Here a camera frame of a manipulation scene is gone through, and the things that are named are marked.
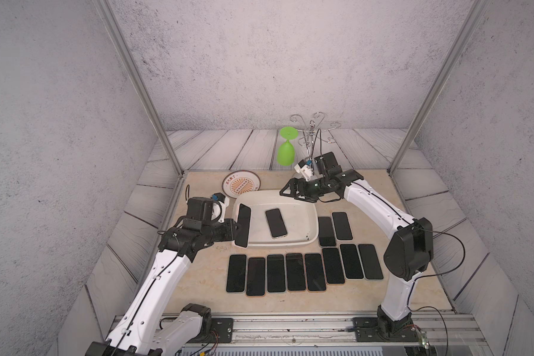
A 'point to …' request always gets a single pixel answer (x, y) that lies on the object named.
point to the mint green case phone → (236, 273)
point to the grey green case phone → (342, 226)
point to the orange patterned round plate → (240, 181)
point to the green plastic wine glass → (285, 153)
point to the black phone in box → (277, 227)
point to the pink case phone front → (314, 272)
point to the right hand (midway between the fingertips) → (287, 195)
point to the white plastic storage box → (301, 219)
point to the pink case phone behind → (295, 270)
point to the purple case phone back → (244, 219)
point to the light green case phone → (276, 279)
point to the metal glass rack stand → (313, 133)
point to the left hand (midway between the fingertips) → (242, 226)
